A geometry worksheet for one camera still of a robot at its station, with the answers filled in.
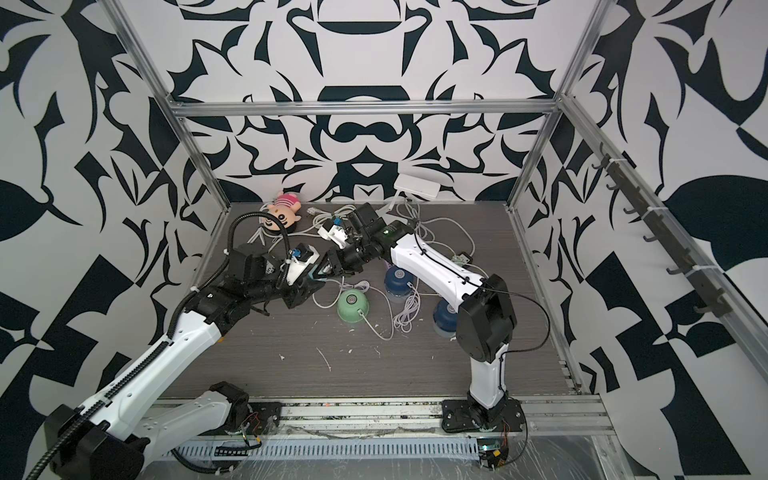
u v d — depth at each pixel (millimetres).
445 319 811
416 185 947
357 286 944
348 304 827
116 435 397
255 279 586
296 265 637
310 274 729
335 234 728
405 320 889
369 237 639
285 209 1104
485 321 476
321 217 1122
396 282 869
